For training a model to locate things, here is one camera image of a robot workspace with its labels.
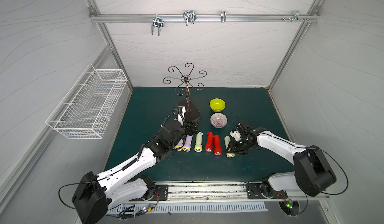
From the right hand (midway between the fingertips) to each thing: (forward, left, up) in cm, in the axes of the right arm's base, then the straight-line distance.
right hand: (229, 151), depth 85 cm
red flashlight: (+2, +12, +1) cm, 12 cm away
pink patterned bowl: (+22, +5, -2) cm, 23 cm away
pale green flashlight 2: (+6, +1, +2) cm, 7 cm away
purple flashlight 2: (+1, +25, +1) cm, 25 cm away
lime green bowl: (+34, +6, 0) cm, 35 cm away
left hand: (+8, +21, +21) cm, 31 cm away
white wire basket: (+5, +71, +30) cm, 77 cm away
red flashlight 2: (0, +7, +2) cm, 8 cm away
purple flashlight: (-8, +26, +23) cm, 36 cm away
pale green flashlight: (+1, +18, +1) cm, 18 cm away
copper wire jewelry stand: (+27, +26, +29) cm, 47 cm away
